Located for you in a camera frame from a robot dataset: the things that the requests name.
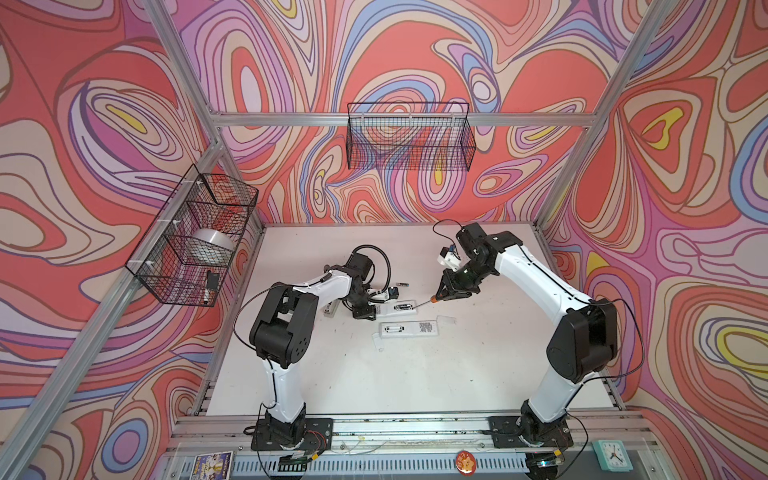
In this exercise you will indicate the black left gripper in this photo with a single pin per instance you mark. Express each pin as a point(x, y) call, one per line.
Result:
point(369, 311)

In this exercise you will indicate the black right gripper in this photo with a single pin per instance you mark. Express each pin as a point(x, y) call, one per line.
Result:
point(452, 289)

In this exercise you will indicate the orange black screwdriver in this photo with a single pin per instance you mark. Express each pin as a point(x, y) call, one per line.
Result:
point(427, 302)

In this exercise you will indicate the white battery cover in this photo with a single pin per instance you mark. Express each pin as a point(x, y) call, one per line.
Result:
point(378, 342)
point(446, 320)

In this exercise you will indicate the white remote control with batteries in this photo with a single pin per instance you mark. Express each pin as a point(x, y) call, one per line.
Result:
point(408, 329)

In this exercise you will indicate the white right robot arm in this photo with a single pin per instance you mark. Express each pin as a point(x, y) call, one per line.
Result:
point(585, 337)

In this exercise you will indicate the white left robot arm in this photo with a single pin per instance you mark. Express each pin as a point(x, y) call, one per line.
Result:
point(282, 330)

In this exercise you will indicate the white tape roll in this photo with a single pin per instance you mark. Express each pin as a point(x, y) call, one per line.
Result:
point(211, 247)

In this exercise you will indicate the red round sticker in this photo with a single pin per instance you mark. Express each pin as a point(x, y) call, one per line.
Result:
point(465, 463)

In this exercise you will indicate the teal small clock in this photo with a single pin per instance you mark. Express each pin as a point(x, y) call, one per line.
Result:
point(612, 456)

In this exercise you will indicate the colourful card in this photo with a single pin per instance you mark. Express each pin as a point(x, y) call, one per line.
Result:
point(212, 466)

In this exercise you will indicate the black wire basket back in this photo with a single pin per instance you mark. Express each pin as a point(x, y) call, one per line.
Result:
point(410, 136)

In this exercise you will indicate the black wire basket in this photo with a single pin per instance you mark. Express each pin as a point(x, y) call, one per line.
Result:
point(410, 136)
point(200, 227)

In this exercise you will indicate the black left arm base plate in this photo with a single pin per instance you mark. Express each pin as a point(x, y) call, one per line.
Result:
point(313, 434)

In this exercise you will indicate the black wire basket left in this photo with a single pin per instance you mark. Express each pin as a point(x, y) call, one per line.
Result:
point(200, 227)

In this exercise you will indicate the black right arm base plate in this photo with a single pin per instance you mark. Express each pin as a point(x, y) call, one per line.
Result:
point(528, 432)

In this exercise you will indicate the aluminium front rail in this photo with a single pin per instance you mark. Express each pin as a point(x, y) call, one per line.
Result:
point(427, 432)

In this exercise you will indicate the aluminium frame corner post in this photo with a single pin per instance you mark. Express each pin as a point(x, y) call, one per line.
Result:
point(638, 46)

